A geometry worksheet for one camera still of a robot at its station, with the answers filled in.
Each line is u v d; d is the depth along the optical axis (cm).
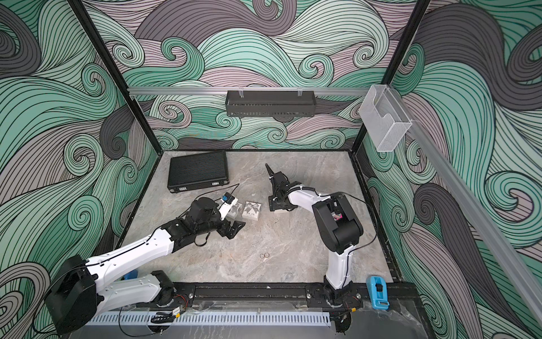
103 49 80
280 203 71
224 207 70
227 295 75
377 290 71
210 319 70
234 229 71
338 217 54
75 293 39
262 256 83
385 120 78
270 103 96
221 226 70
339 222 50
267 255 83
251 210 92
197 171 104
